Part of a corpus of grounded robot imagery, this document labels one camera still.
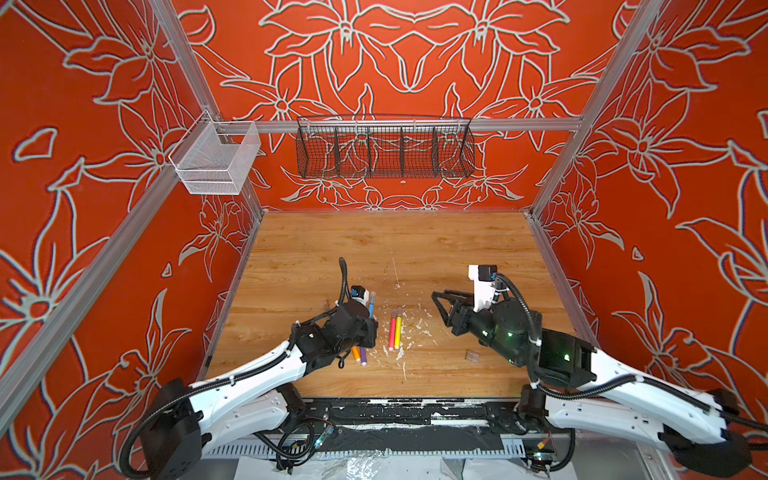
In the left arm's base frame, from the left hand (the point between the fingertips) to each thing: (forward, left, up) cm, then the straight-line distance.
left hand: (378, 322), depth 78 cm
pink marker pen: (+1, -4, -10) cm, 11 cm away
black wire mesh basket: (+53, +1, +20) cm, 57 cm away
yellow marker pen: (+2, -6, -10) cm, 12 cm away
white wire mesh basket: (+43, +55, +20) cm, 73 cm away
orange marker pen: (-5, +6, -10) cm, 13 cm away
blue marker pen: (+1, +2, +4) cm, 5 cm away
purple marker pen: (-5, +4, -11) cm, 13 cm away
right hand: (-2, -12, +19) cm, 22 cm away
